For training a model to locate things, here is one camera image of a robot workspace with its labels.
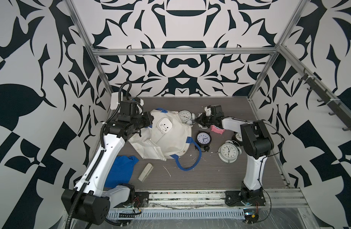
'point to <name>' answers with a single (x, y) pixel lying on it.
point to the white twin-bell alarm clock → (187, 117)
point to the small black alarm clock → (203, 139)
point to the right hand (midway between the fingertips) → (194, 117)
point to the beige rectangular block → (146, 172)
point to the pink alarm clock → (217, 130)
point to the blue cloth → (121, 171)
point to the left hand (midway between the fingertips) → (152, 114)
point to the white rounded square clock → (164, 125)
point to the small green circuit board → (250, 215)
